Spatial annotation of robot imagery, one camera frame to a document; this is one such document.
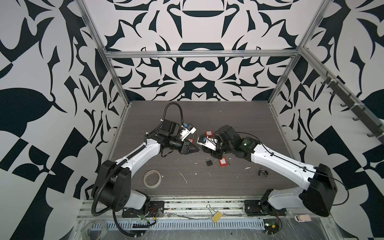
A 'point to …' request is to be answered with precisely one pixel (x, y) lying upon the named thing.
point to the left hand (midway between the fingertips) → (199, 148)
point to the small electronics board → (270, 225)
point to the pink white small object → (303, 218)
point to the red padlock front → (223, 161)
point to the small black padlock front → (208, 161)
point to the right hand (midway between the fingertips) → (206, 145)
